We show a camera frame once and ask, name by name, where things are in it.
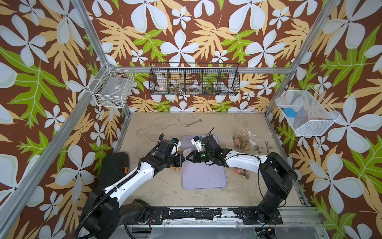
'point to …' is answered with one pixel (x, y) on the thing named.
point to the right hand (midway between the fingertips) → (185, 157)
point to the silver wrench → (187, 125)
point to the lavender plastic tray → (199, 176)
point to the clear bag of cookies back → (244, 139)
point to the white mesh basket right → (315, 117)
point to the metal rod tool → (266, 142)
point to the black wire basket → (191, 78)
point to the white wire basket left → (111, 87)
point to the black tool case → (115, 166)
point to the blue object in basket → (290, 112)
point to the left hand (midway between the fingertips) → (185, 157)
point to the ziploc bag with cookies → (180, 150)
